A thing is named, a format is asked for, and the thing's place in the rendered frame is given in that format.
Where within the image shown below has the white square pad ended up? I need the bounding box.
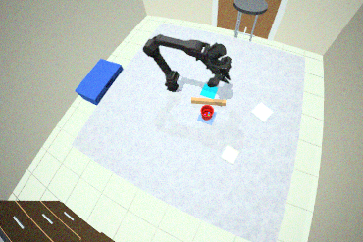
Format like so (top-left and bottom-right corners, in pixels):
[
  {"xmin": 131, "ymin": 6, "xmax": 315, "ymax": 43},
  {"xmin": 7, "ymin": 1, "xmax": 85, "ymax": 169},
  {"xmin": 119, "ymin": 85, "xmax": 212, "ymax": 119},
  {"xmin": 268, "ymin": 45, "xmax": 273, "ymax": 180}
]
[{"xmin": 251, "ymin": 102, "xmax": 272, "ymax": 122}]

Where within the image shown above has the tan wooden bar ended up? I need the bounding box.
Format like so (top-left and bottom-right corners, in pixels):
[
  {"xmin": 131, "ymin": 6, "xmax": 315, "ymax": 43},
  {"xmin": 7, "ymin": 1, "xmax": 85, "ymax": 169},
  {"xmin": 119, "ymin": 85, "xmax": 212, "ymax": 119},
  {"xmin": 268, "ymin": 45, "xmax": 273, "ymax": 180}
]
[{"xmin": 191, "ymin": 97, "xmax": 226, "ymax": 106}]

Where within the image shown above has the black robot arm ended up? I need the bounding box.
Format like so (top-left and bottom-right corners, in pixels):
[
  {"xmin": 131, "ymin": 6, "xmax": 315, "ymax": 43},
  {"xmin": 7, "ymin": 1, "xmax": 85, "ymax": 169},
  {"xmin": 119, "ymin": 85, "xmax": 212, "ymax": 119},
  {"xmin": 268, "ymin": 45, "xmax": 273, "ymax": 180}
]
[{"xmin": 143, "ymin": 34, "xmax": 232, "ymax": 92}]

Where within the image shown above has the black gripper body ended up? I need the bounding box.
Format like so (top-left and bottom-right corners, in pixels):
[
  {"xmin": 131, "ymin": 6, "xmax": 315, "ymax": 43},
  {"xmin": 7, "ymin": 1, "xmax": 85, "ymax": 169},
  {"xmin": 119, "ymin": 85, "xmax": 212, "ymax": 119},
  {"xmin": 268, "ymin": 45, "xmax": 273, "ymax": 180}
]
[{"xmin": 206, "ymin": 59, "xmax": 222, "ymax": 87}]

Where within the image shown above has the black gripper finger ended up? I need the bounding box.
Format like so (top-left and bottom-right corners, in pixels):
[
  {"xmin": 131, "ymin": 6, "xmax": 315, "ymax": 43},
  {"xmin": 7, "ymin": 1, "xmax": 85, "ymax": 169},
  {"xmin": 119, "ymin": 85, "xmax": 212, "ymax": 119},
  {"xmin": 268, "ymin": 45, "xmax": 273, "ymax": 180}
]
[
  {"xmin": 221, "ymin": 73, "xmax": 231, "ymax": 81},
  {"xmin": 220, "ymin": 75, "xmax": 230, "ymax": 84}
]

